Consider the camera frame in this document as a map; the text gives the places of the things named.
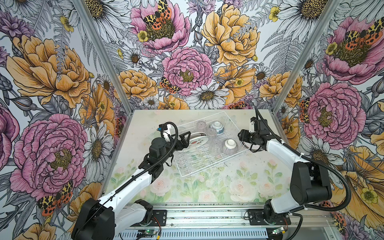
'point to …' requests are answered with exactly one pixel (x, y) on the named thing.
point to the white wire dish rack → (190, 160)
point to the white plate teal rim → (197, 139)
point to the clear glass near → (211, 133)
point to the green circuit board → (150, 231)
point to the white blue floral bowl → (218, 125)
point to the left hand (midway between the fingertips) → (184, 137)
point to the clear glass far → (201, 126)
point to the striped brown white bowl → (230, 147)
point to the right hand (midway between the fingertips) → (242, 139)
